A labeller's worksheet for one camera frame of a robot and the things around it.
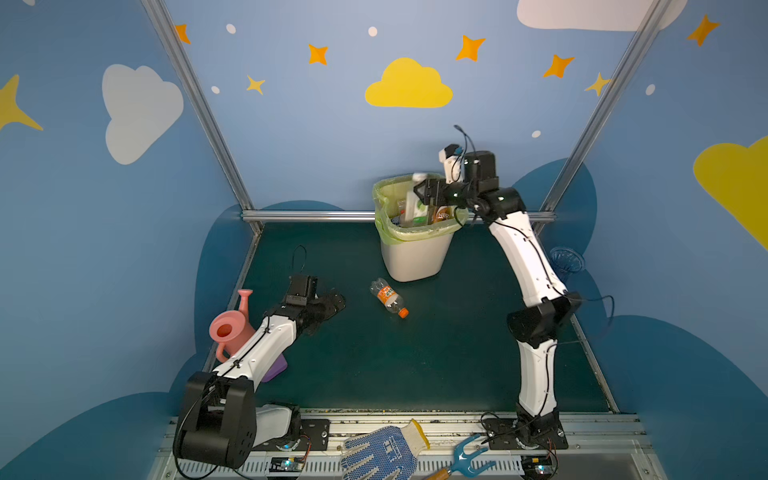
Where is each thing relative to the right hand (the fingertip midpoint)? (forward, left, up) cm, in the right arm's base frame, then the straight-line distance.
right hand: (431, 181), depth 79 cm
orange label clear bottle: (-16, +10, -35) cm, 40 cm away
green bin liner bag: (+12, +12, -15) cm, 22 cm away
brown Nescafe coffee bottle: (+2, -5, -14) cm, 15 cm away
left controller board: (-62, +33, -38) cm, 80 cm away
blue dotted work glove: (-58, +9, -38) cm, 70 cm away
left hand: (-23, +25, -29) cm, 45 cm away
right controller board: (-59, -28, -39) cm, 76 cm away
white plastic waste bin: (-4, +2, -29) cm, 29 cm away
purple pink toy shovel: (-39, +41, -36) cm, 67 cm away
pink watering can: (-33, +53, -26) cm, 68 cm away
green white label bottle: (-2, +3, -10) cm, 11 cm away
